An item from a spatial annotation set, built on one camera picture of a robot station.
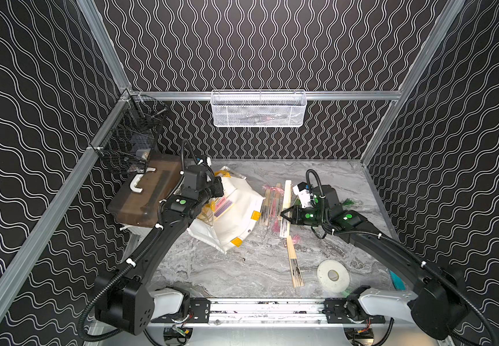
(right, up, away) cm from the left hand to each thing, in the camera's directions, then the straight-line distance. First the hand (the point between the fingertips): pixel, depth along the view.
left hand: (218, 175), depth 79 cm
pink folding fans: (-2, -14, +21) cm, 26 cm away
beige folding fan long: (+29, -39, +2) cm, 49 cm away
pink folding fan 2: (+22, -21, +17) cm, 35 cm away
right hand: (+23, -14, 0) cm, 27 cm away
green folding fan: (+58, -13, +24) cm, 64 cm away
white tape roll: (+43, -41, +1) cm, 59 cm away
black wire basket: (-41, +15, +15) cm, 46 cm away
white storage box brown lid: (-33, -10, +6) cm, 35 cm away
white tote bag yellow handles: (-1, -20, +17) cm, 26 cm away
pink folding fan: (+20, -14, +22) cm, 32 cm away
